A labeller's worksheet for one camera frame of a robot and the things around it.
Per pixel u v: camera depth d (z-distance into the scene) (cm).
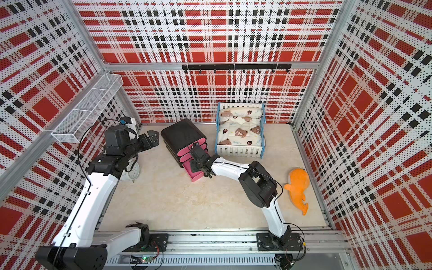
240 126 108
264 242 72
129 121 63
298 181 85
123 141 54
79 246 37
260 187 52
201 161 72
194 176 90
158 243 73
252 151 99
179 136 88
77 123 71
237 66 90
